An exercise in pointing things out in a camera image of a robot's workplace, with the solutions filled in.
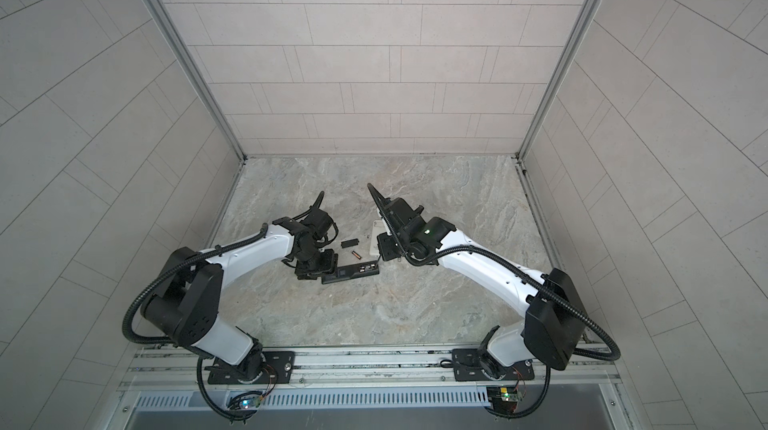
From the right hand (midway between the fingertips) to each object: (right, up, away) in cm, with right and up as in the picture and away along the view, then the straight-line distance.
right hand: (380, 248), depth 78 cm
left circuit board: (-29, -30, -13) cm, 44 cm away
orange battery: (-8, -5, +13) cm, 16 cm away
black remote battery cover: (-11, -2, +15) cm, 18 cm away
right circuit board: (+29, -32, -10) cm, 45 cm away
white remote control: (-2, +3, +18) cm, 19 cm away
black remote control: (-9, -8, +8) cm, 14 cm away
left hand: (-13, -8, +8) cm, 17 cm away
